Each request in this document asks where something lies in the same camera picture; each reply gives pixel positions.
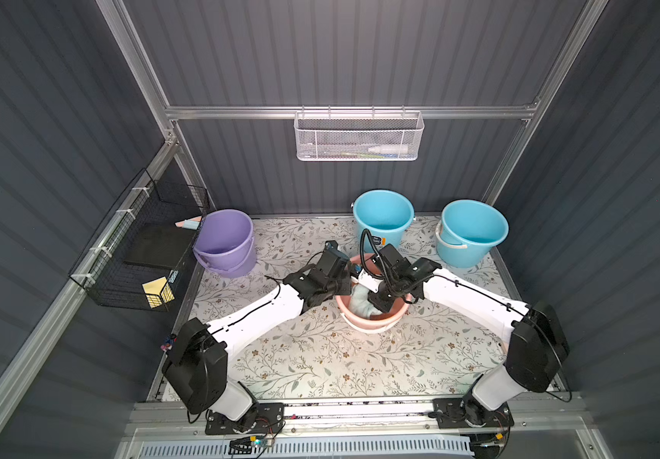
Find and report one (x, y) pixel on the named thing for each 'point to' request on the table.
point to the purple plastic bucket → (225, 243)
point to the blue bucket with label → (387, 214)
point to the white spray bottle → (389, 149)
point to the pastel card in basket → (192, 223)
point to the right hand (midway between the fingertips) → (371, 298)
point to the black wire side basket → (101, 271)
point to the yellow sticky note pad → (158, 292)
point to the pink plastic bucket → (376, 324)
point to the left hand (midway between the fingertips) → (351, 282)
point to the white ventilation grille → (247, 448)
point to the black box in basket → (158, 244)
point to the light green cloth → (359, 303)
